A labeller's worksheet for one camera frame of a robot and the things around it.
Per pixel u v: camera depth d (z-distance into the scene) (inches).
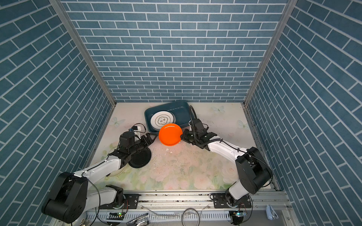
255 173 17.3
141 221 26.3
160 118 41.5
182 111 45.6
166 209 28.5
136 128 31.7
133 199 29.2
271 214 27.3
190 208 28.9
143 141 30.2
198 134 26.4
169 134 34.3
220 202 28.9
